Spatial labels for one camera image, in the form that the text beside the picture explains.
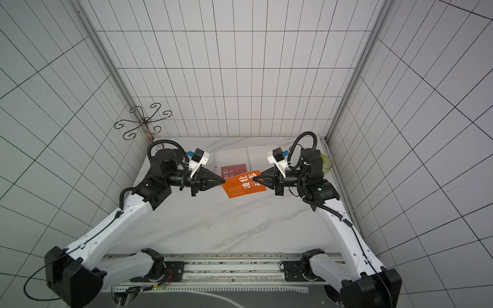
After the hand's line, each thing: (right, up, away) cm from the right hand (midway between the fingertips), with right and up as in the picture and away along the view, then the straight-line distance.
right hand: (255, 175), depth 64 cm
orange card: (-4, -3, -1) cm, 5 cm away
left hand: (-12, -3, -1) cm, 12 cm away
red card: (-12, -2, +37) cm, 39 cm away
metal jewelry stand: (-64, +22, +55) cm, 87 cm away
